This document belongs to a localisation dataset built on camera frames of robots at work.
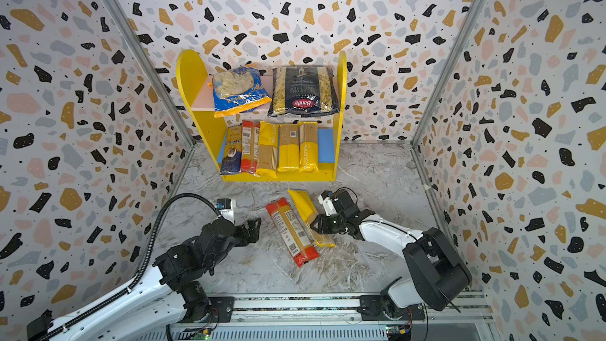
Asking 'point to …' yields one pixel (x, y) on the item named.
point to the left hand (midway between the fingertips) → (251, 219)
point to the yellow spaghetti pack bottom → (308, 146)
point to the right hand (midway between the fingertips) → (310, 221)
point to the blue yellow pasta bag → (232, 161)
